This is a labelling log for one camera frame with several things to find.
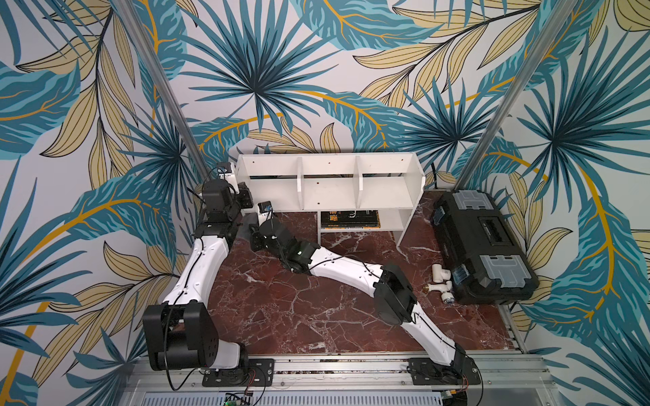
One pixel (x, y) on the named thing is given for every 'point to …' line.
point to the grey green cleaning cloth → (247, 219)
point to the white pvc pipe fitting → (441, 283)
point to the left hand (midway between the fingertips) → (243, 185)
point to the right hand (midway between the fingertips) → (251, 223)
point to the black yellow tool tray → (350, 219)
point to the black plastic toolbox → (487, 264)
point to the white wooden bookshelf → (350, 192)
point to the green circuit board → (230, 403)
